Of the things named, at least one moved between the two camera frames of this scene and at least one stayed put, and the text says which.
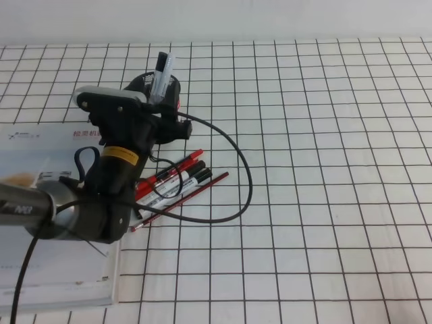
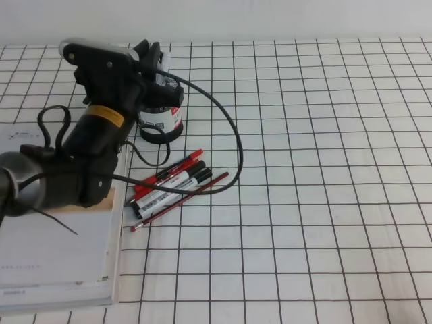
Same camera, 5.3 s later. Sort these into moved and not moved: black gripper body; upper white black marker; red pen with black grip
Moved: black gripper body
Not moved: upper white black marker; red pen with black grip
